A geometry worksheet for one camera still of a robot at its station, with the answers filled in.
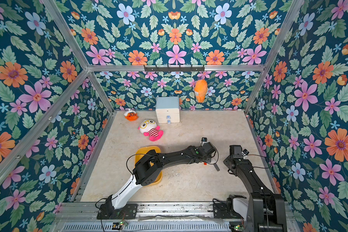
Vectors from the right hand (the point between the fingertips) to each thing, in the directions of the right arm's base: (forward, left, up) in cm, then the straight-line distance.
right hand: (229, 161), depth 88 cm
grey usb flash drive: (-3, +8, -3) cm, 9 cm away
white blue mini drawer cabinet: (+32, +41, +12) cm, 54 cm away
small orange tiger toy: (+35, +72, +4) cm, 79 cm away
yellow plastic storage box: (+3, +57, +2) cm, 58 cm away
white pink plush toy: (+21, +54, +4) cm, 58 cm away
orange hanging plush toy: (+42, +18, +24) cm, 51 cm away
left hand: (+4, +11, -1) cm, 12 cm away
